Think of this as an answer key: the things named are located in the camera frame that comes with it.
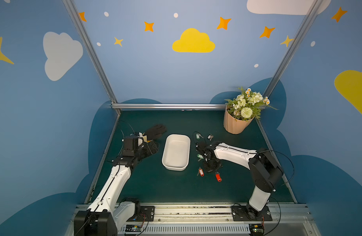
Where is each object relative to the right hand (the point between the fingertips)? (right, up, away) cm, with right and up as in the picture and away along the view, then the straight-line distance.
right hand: (212, 168), depth 89 cm
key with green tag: (-7, +19, +18) cm, 27 cm away
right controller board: (+19, -26, -16) cm, 36 cm away
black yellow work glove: (-39, +22, +18) cm, 48 cm away
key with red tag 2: (+3, -4, -2) cm, 6 cm away
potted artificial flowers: (+17, +35, -2) cm, 39 cm away
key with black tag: (+2, +18, +18) cm, 26 cm away
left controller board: (-43, -25, -17) cm, 52 cm away
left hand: (-35, +15, -6) cm, 39 cm away
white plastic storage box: (-23, +9, +7) cm, 25 cm away
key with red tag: (-7, -2, 0) cm, 7 cm away
